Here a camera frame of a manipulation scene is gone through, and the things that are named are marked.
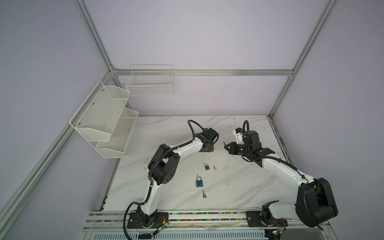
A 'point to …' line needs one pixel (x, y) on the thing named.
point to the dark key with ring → (204, 195)
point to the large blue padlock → (199, 183)
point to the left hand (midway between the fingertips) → (206, 147)
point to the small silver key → (214, 167)
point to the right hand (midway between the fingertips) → (224, 146)
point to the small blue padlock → (207, 167)
